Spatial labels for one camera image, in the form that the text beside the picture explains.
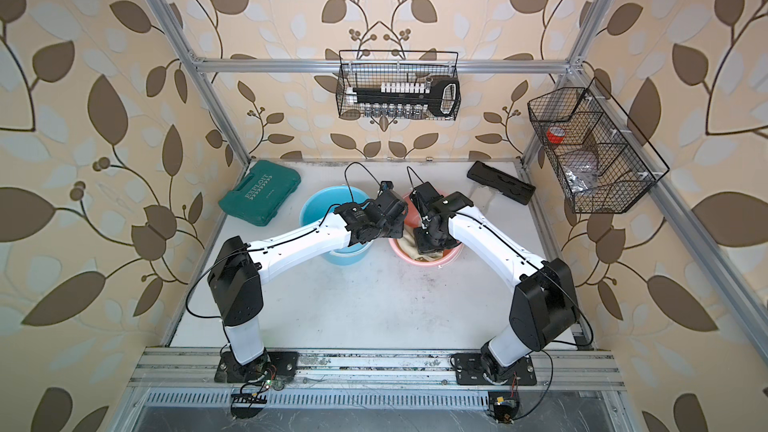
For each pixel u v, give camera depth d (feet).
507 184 3.65
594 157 2.58
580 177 2.35
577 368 2.47
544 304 1.39
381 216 2.07
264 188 3.46
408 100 2.81
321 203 2.82
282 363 2.47
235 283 1.51
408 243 2.64
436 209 1.95
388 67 2.97
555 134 2.85
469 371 2.41
